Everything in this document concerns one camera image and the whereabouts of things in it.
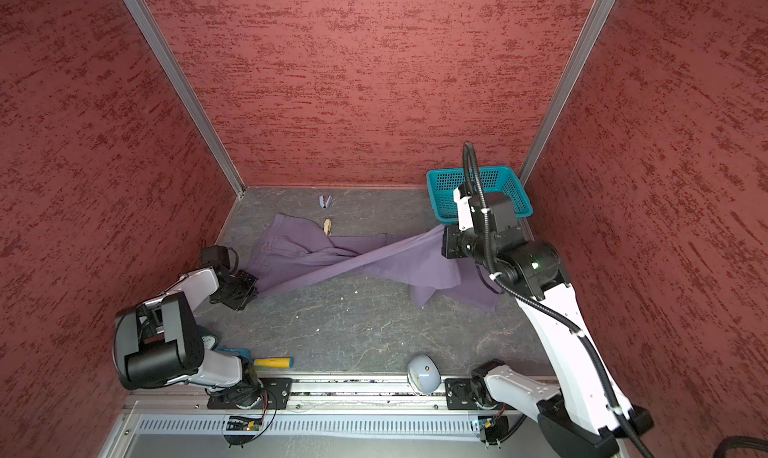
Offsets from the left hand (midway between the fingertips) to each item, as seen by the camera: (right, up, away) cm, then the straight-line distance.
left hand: (259, 294), depth 91 cm
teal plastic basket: (+61, +38, +27) cm, 77 cm away
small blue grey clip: (+14, +30, +25) cm, 42 cm away
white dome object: (+49, -14, -20) cm, 55 cm away
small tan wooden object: (+18, +20, +16) cm, 31 cm away
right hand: (+54, +20, -26) cm, 63 cm away
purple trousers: (+7, +12, +9) cm, 17 cm away
